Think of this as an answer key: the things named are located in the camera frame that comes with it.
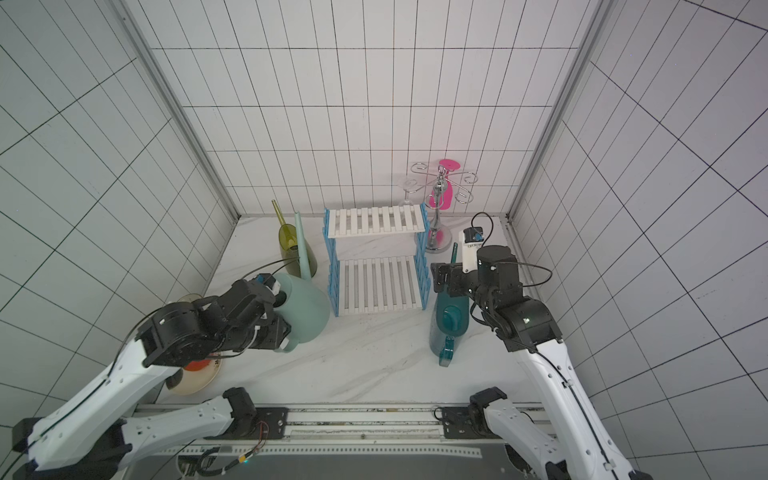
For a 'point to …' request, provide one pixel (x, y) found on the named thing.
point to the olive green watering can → (289, 246)
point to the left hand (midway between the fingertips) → (275, 338)
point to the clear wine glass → (409, 187)
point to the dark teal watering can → (449, 319)
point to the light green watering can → (306, 306)
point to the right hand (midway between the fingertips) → (438, 263)
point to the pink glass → (449, 166)
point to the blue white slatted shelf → (377, 258)
